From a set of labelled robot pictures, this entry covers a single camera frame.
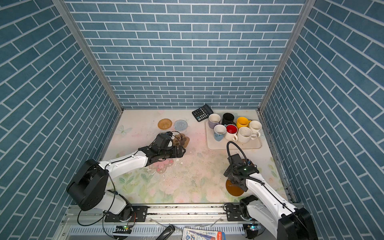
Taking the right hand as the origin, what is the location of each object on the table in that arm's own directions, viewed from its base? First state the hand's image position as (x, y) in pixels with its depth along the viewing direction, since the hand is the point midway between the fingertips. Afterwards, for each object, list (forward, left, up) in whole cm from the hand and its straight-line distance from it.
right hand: (231, 176), depth 85 cm
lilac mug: (+39, +11, +4) cm, 41 cm away
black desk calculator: (+48, +20, +2) cm, 52 cm away
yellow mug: (+38, -9, +6) cm, 39 cm away
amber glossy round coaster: (-7, -1, -2) cm, 7 cm away
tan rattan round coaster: (+36, +48, 0) cm, 60 cm away
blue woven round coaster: (+36, +36, -1) cm, 51 cm away
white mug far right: (+35, -18, +4) cm, 39 cm away
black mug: (+39, +2, +7) cm, 39 cm away
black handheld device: (-29, +31, +3) cm, 42 cm away
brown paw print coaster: (+22, +33, +1) cm, 40 cm away
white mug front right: (+29, -11, +2) cm, 31 cm away
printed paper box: (-28, +20, 0) cm, 35 cm away
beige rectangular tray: (+10, 0, +17) cm, 20 cm away
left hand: (+10, +30, +7) cm, 33 cm away
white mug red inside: (+30, -1, +3) cm, 31 cm away
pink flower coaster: (+3, +42, 0) cm, 42 cm away
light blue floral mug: (+29, +7, +4) cm, 31 cm away
